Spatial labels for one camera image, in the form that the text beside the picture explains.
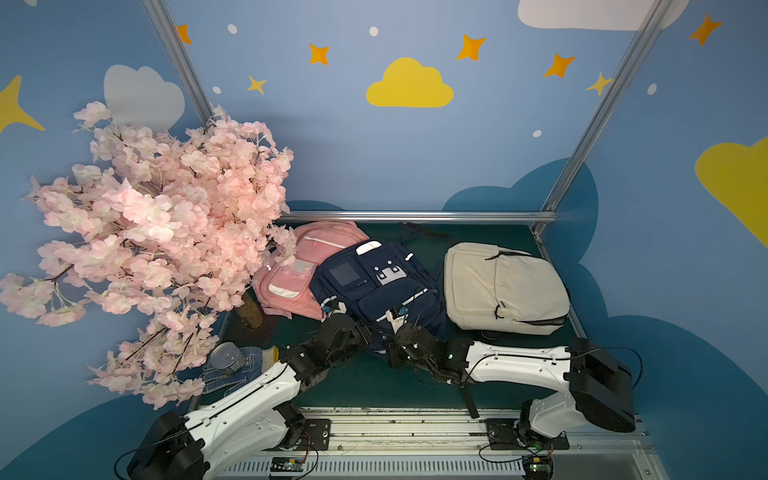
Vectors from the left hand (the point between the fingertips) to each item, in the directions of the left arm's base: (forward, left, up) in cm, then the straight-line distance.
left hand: (374, 325), depth 81 cm
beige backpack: (+20, -41, -11) cm, 47 cm away
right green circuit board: (-30, -42, -15) cm, 54 cm away
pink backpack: (+15, +30, -7) cm, 35 cm away
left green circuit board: (-31, +20, -13) cm, 39 cm away
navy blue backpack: (+18, +5, -4) cm, 19 cm away
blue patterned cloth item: (-13, +43, -12) cm, 47 cm away
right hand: (-4, -3, -2) cm, 5 cm away
